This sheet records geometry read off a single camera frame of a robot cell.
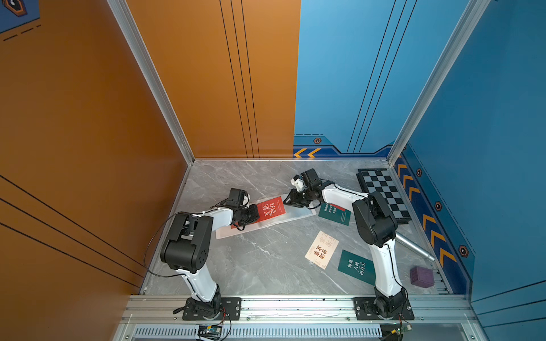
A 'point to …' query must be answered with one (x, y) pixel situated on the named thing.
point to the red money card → (338, 207)
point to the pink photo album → (293, 212)
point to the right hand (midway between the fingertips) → (286, 202)
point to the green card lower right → (357, 266)
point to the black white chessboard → (380, 180)
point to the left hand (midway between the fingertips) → (261, 212)
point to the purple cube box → (421, 277)
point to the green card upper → (335, 214)
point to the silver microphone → (404, 241)
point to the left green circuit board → (210, 332)
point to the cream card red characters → (321, 249)
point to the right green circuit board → (405, 328)
